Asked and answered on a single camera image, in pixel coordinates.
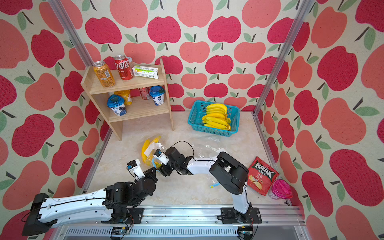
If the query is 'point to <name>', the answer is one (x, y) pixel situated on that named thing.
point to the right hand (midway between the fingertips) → (160, 167)
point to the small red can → (145, 92)
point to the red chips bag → (261, 175)
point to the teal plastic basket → (198, 109)
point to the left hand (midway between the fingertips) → (159, 173)
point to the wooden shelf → (139, 108)
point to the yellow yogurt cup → (126, 96)
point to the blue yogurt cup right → (157, 93)
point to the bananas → (146, 144)
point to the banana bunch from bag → (216, 109)
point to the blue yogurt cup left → (116, 103)
